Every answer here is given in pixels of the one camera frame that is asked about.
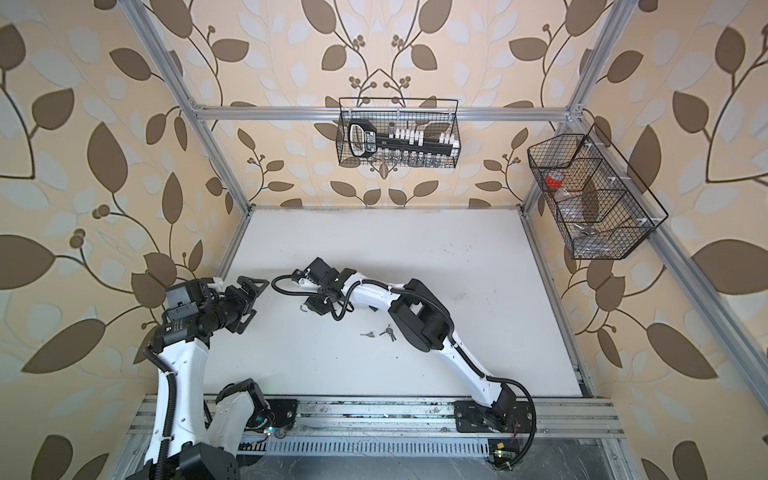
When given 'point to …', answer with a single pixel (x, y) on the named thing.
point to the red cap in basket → (554, 178)
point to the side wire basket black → (601, 206)
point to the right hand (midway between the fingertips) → (315, 300)
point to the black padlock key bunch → (390, 332)
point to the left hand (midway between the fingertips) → (262, 292)
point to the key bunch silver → (370, 334)
